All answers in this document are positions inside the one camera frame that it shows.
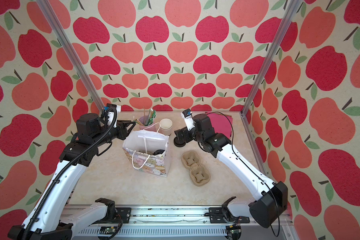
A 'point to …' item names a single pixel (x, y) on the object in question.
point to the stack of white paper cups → (166, 125)
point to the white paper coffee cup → (153, 155)
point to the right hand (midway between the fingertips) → (187, 126)
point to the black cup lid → (158, 152)
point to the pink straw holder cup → (151, 127)
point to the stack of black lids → (179, 141)
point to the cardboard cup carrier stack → (190, 160)
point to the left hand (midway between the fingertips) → (135, 123)
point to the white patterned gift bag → (148, 151)
